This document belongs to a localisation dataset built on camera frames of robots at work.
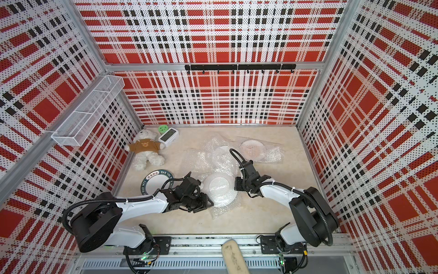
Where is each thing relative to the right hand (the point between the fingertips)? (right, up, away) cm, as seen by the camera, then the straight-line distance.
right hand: (238, 184), depth 89 cm
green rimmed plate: (-10, -2, -1) cm, 10 cm away
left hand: (-13, -9, -6) cm, 17 cm away
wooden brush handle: (-3, -25, -23) cm, 34 cm away
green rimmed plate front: (-47, +1, +5) cm, 47 cm away
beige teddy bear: (-55, +18, +11) cm, 59 cm away
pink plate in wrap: (+10, +18, +17) cm, 27 cm away
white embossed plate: (-9, +12, +9) cm, 17 cm away
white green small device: (-43, +27, +20) cm, 54 cm away
